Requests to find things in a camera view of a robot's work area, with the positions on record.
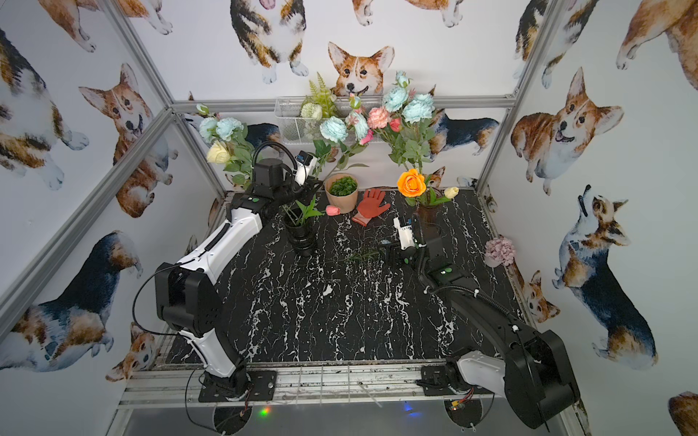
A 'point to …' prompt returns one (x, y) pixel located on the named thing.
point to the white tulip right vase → (451, 192)
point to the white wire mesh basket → (292, 127)
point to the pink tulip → (333, 211)
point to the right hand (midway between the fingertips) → (382, 243)
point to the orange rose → (411, 183)
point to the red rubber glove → (370, 206)
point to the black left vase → (301, 228)
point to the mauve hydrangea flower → (501, 249)
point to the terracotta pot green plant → (342, 192)
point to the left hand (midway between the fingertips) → (323, 175)
